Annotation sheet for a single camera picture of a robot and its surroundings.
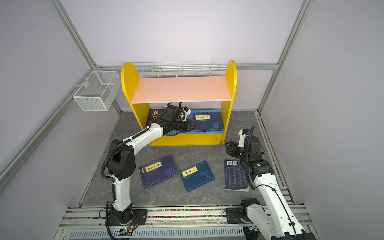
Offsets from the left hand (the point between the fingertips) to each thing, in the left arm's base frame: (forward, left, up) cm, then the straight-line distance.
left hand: (198, 128), depth 87 cm
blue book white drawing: (+6, -7, -1) cm, 9 cm away
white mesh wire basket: (+31, +64, +6) cm, 72 cm away
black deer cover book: (+13, +27, +1) cm, 30 cm away
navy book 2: (-21, +3, -18) cm, 28 cm away
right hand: (-13, -16, +1) cm, 21 cm away
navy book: (-18, +25, -16) cm, 35 cm away
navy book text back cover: (-23, -20, -17) cm, 35 cm away
